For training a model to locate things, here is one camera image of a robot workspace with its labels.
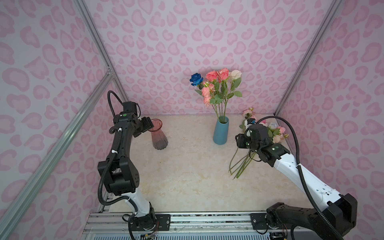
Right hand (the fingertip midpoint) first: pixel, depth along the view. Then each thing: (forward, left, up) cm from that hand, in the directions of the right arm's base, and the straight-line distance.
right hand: (239, 136), depth 79 cm
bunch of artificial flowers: (+14, -29, -15) cm, 35 cm away
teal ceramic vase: (+10, +8, -8) cm, 15 cm away
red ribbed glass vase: (+6, +46, -13) cm, 48 cm away
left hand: (+8, +51, -1) cm, 52 cm away
